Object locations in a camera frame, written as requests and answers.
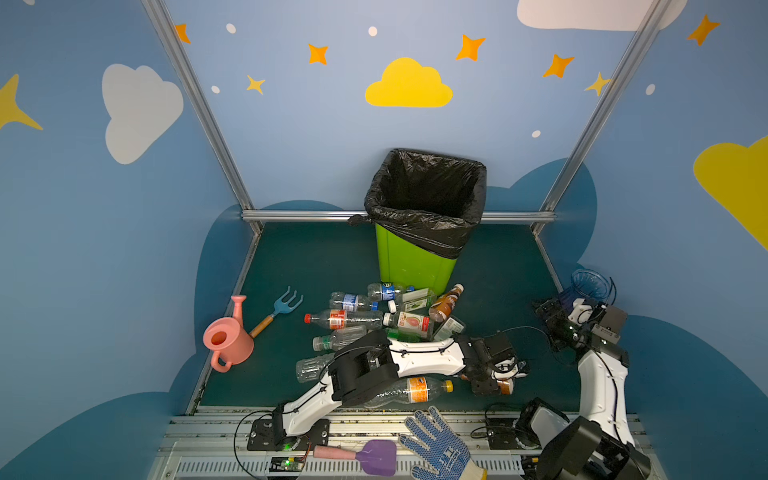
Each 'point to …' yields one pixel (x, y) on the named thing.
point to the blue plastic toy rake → (281, 306)
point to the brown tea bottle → (505, 387)
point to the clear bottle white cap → (309, 369)
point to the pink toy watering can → (226, 336)
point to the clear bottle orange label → (411, 391)
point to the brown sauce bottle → (443, 308)
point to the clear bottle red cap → (346, 319)
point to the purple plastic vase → (586, 284)
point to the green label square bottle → (413, 300)
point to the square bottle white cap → (447, 329)
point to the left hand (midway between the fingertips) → (497, 378)
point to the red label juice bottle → (418, 322)
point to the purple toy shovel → (378, 457)
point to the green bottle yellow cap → (404, 336)
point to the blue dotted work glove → (449, 452)
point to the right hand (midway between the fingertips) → (541, 310)
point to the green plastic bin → (407, 263)
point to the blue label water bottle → (351, 302)
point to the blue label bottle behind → (387, 291)
